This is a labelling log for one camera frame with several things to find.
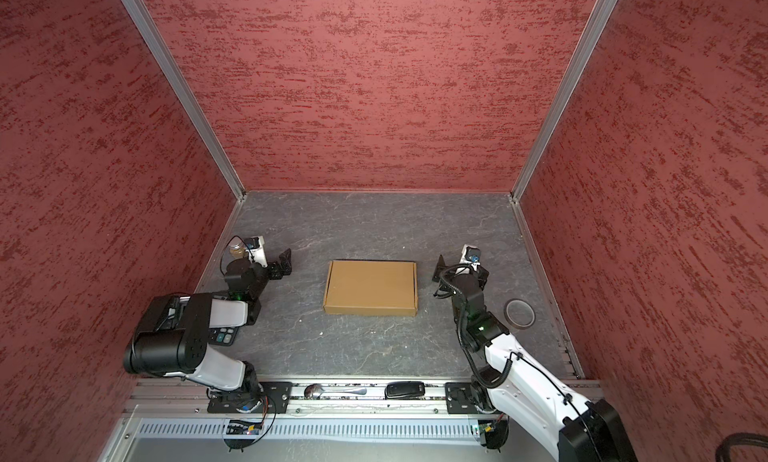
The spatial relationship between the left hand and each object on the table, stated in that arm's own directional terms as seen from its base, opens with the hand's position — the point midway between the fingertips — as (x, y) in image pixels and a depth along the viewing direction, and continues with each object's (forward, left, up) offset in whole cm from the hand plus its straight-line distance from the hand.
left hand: (278, 254), depth 94 cm
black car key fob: (-37, -40, -3) cm, 55 cm away
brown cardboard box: (-10, -30, -2) cm, 31 cm away
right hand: (-8, -54, +8) cm, 55 cm away
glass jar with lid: (0, +12, +2) cm, 12 cm away
